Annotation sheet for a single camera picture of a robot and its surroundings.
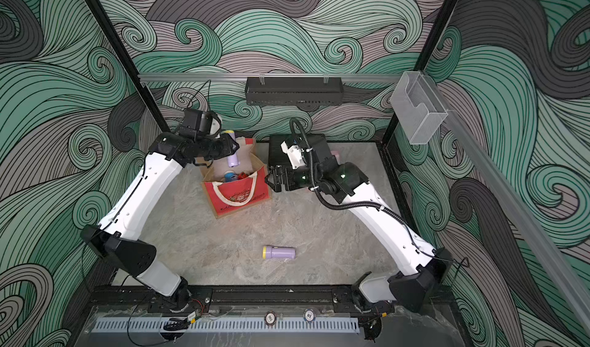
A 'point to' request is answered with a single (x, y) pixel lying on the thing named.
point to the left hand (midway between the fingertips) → (235, 143)
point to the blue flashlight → (230, 176)
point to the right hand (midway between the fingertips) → (274, 179)
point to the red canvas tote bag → (230, 189)
